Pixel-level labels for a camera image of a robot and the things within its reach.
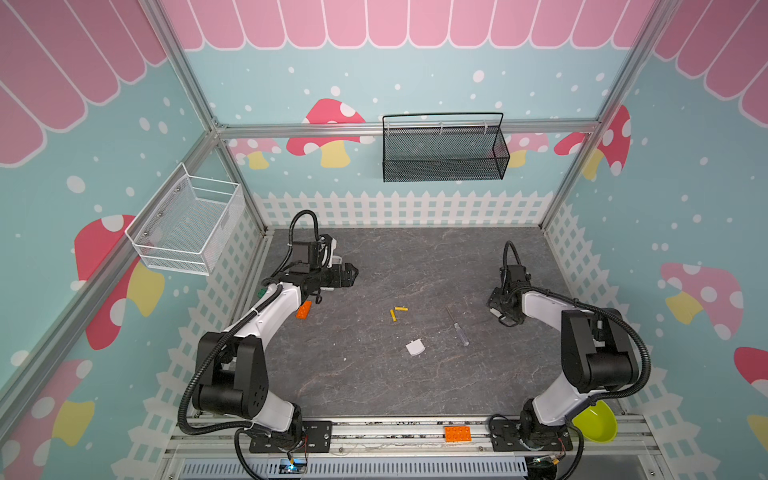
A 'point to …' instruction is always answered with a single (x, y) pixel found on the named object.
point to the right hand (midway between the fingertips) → (500, 303)
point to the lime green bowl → (597, 423)
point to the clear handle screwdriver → (460, 333)
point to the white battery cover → (415, 347)
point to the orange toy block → (304, 310)
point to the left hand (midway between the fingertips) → (344, 275)
